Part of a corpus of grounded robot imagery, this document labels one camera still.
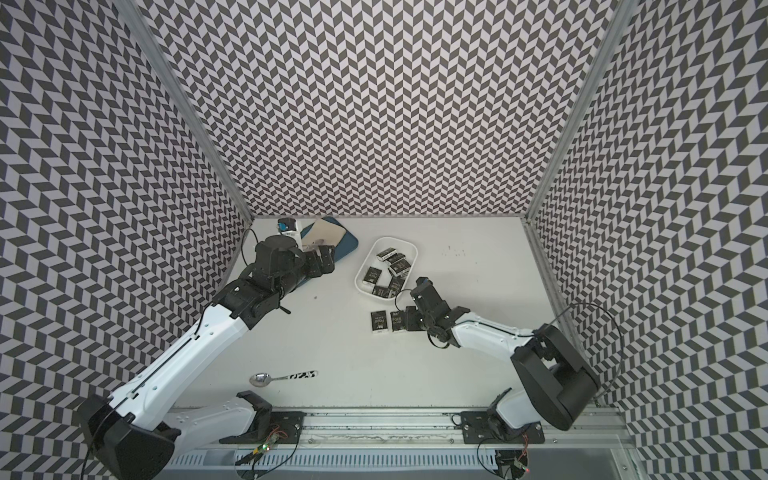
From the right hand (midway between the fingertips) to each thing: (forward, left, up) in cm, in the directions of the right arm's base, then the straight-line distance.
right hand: (410, 321), depth 88 cm
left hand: (+8, +23, +24) cm, 34 cm away
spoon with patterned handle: (-16, +39, 0) cm, 43 cm away
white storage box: (+20, +7, -1) cm, 22 cm away
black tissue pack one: (0, +9, 0) cm, 9 cm away
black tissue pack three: (+24, +7, +3) cm, 25 cm away
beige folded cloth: (+38, +32, -2) cm, 50 cm away
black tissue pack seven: (+17, +12, 0) cm, 21 cm away
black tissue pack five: (+10, +9, +1) cm, 13 cm away
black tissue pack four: (+18, +3, +2) cm, 19 cm away
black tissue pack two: (+1, +3, 0) cm, 4 cm away
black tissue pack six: (+12, +4, 0) cm, 13 cm away
